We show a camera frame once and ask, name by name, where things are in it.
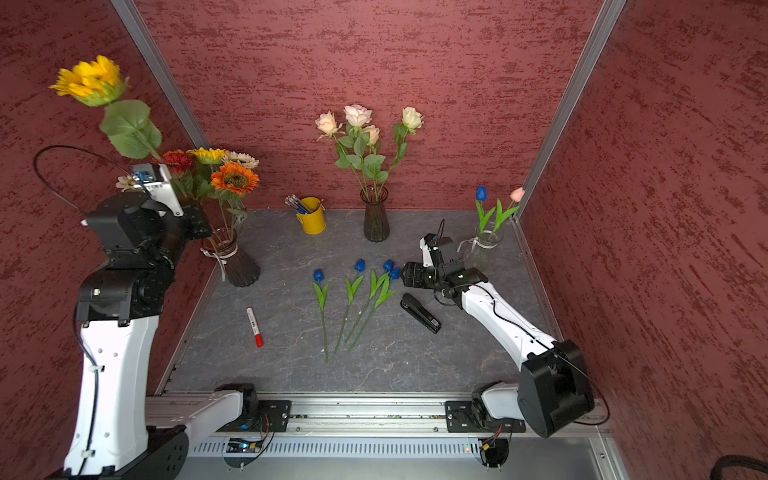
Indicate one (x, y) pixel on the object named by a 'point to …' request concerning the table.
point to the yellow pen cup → (314, 222)
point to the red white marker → (259, 340)
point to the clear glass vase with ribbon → (477, 250)
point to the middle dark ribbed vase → (376, 227)
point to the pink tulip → (516, 196)
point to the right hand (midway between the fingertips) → (410, 278)
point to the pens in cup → (292, 200)
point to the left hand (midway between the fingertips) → (189, 207)
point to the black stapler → (420, 313)
